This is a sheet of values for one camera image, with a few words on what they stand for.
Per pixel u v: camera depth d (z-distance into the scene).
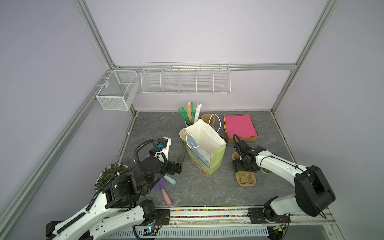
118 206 0.42
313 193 0.43
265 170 0.59
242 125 1.08
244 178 0.85
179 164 0.54
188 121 1.02
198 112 0.99
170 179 0.85
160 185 0.84
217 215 0.75
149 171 0.41
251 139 1.01
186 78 0.99
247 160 0.64
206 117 1.12
